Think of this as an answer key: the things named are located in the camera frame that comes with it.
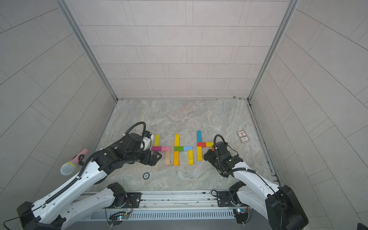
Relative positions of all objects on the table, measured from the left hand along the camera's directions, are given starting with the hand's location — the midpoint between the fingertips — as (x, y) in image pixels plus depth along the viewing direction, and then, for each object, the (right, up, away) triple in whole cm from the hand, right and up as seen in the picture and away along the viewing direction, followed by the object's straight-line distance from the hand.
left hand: (158, 154), depth 73 cm
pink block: (+1, -2, +14) cm, 15 cm away
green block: (+10, -2, +16) cm, 19 cm away
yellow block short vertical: (+17, -7, +12) cm, 22 cm away
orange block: (+8, -7, +12) cm, 16 cm away
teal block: (+22, +5, +22) cm, 31 cm away
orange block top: (+27, +4, -6) cm, 28 cm away
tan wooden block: (+3, -6, +13) cm, 15 cm away
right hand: (+27, -7, +12) cm, 30 cm away
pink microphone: (-33, -1, -15) cm, 36 cm away
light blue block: (+15, -1, +16) cm, 23 cm away
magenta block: (-5, -2, +16) cm, 17 cm away
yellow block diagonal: (+22, -4, +14) cm, 27 cm away
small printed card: (+51, +5, +21) cm, 56 cm away
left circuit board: (-17, -28, -8) cm, 34 cm away
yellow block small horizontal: (+29, 0, +20) cm, 35 cm away
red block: (+24, 0, +18) cm, 30 cm away
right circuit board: (+41, -28, -5) cm, 50 cm away
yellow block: (+8, +3, +20) cm, 21 cm away
